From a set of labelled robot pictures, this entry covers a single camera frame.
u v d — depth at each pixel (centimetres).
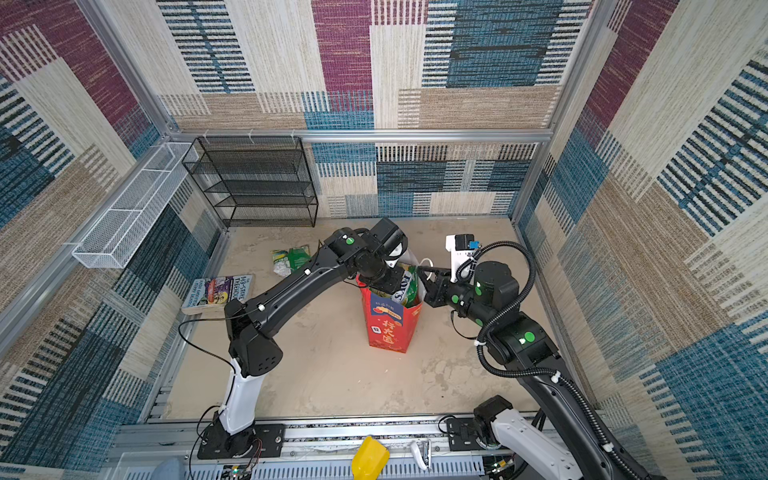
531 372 44
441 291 56
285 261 105
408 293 79
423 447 71
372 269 65
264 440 73
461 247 56
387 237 62
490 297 47
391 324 76
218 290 99
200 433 71
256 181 111
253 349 55
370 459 70
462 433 73
